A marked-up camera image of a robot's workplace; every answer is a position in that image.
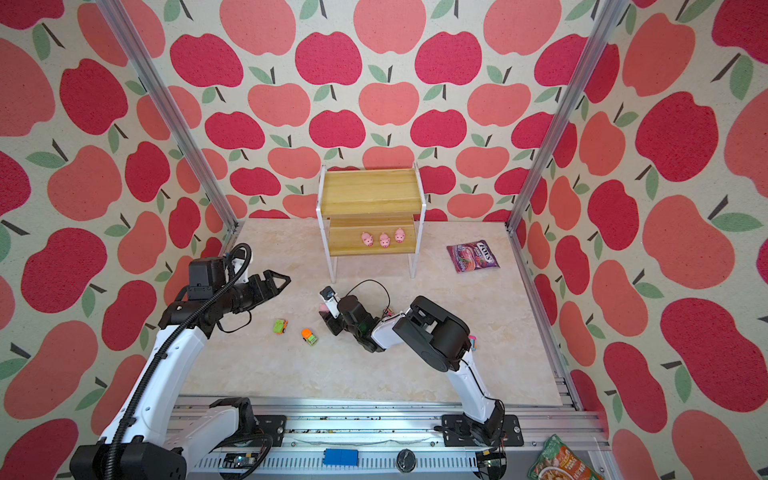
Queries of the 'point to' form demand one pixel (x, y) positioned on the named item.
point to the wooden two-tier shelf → (371, 212)
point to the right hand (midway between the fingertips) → (331, 305)
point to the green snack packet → (558, 461)
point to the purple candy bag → (472, 256)
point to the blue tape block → (341, 457)
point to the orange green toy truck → (309, 337)
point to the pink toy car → (390, 314)
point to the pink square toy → (367, 239)
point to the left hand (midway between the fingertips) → (284, 285)
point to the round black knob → (406, 461)
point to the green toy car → (280, 326)
